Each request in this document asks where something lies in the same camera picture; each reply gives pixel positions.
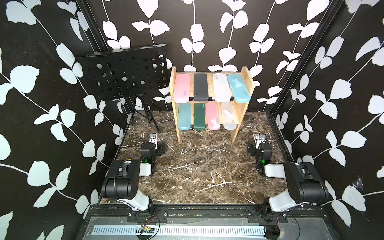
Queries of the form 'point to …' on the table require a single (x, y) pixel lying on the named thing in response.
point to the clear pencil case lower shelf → (229, 122)
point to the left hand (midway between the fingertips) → (156, 139)
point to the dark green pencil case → (199, 116)
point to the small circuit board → (144, 228)
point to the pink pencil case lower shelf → (213, 118)
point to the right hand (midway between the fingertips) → (257, 140)
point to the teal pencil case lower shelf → (184, 116)
